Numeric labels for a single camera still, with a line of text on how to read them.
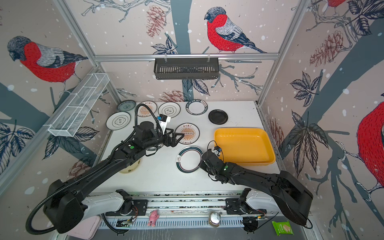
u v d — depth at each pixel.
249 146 0.98
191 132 1.04
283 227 0.67
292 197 0.42
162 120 0.66
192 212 0.73
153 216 0.69
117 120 1.10
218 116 1.11
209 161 0.63
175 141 0.67
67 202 0.38
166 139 0.66
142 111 1.18
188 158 0.89
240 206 0.66
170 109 1.18
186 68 1.07
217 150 0.78
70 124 0.72
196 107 1.19
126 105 1.21
